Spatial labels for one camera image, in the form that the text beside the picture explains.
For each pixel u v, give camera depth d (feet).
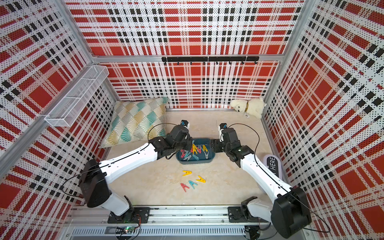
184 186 2.72
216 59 2.90
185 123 2.36
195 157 3.06
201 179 2.78
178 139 2.03
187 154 3.08
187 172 2.89
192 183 2.76
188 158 3.05
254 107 3.69
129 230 2.27
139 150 1.71
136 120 3.06
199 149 3.14
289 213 1.27
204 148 3.17
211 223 2.38
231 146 2.02
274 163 2.68
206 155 3.07
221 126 2.40
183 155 3.06
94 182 1.37
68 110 2.31
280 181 1.46
